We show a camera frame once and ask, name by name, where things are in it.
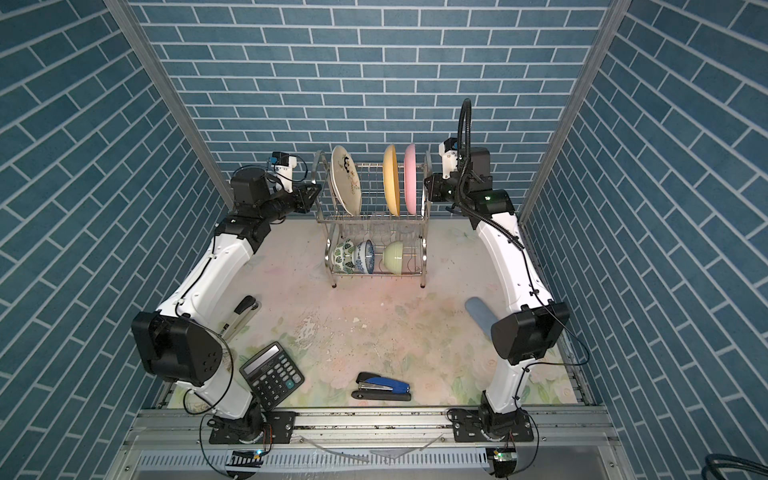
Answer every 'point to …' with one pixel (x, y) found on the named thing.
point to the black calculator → (272, 375)
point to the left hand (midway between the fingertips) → (320, 185)
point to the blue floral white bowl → (363, 257)
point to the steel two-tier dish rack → (376, 217)
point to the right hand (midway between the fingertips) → (425, 176)
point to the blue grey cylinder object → (480, 314)
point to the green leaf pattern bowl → (342, 257)
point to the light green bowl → (393, 257)
